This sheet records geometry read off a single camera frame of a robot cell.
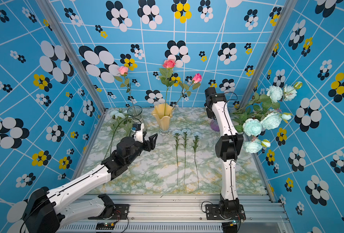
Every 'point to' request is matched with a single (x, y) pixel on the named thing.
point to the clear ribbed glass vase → (135, 111)
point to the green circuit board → (105, 225)
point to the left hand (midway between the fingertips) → (154, 132)
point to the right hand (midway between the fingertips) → (220, 113)
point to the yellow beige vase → (163, 112)
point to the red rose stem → (166, 76)
